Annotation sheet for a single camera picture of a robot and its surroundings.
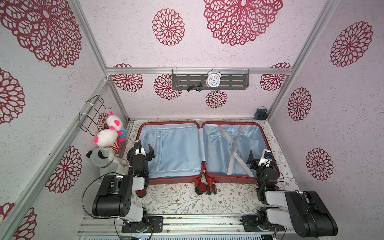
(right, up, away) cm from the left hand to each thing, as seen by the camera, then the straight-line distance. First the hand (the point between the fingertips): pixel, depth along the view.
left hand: (142, 146), depth 91 cm
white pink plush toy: (-17, +15, +1) cm, 23 cm away
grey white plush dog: (-15, -9, -9) cm, 19 cm away
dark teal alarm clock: (+85, +24, +27) cm, 93 cm away
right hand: (+69, -2, -7) cm, 69 cm away
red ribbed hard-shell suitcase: (+45, -4, +9) cm, 46 cm away
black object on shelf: (+35, +36, +2) cm, 50 cm away
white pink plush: (-17, +5, -6) cm, 19 cm away
